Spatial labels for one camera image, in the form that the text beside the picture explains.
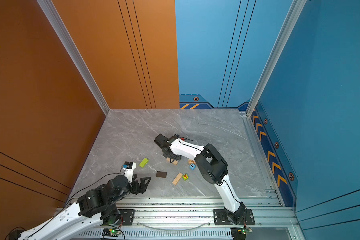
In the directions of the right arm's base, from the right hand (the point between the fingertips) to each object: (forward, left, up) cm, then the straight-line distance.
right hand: (170, 155), depth 95 cm
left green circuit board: (-40, +26, -2) cm, 48 cm away
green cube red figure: (-14, -9, +1) cm, 17 cm away
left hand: (-18, +11, +10) cm, 23 cm away
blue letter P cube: (-8, -14, 0) cm, 16 cm away
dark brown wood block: (-12, +5, -1) cm, 13 cm away
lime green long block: (-5, +16, +1) cm, 17 cm away
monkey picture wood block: (-4, -13, 0) cm, 14 cm away
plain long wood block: (-6, -3, +2) cm, 7 cm away
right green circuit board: (-40, -36, -4) cm, 54 cm away
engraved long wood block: (-15, -5, 0) cm, 16 cm away
